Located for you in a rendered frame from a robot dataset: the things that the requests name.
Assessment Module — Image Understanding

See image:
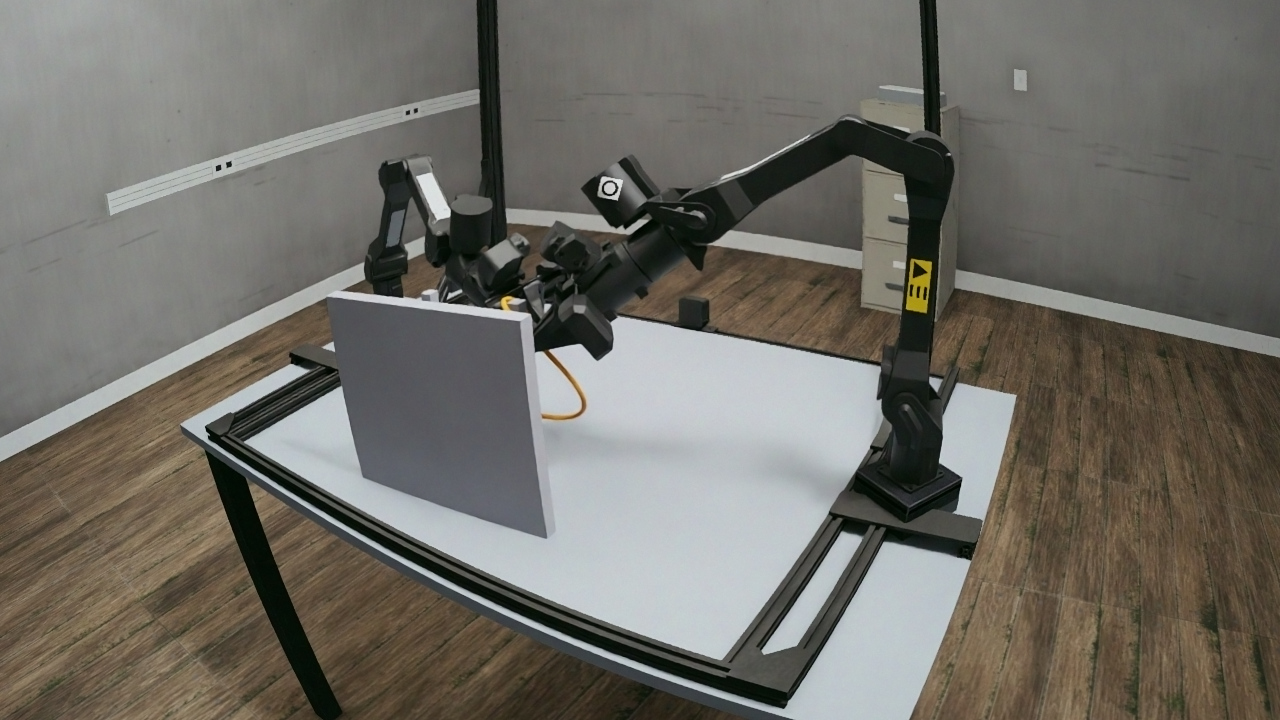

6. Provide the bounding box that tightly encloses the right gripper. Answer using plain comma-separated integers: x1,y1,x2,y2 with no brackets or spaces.
463,261,571,328

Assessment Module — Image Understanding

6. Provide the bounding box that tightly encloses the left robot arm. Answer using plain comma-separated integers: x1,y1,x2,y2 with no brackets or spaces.
540,114,955,495

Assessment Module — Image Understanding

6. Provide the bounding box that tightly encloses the yellow patch cord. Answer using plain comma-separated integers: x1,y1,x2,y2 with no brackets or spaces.
500,296,588,420

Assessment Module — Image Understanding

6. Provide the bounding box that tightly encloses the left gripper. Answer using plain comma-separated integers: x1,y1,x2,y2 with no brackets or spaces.
532,241,654,361

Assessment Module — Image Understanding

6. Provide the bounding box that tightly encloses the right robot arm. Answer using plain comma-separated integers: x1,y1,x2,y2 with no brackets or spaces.
364,154,531,299

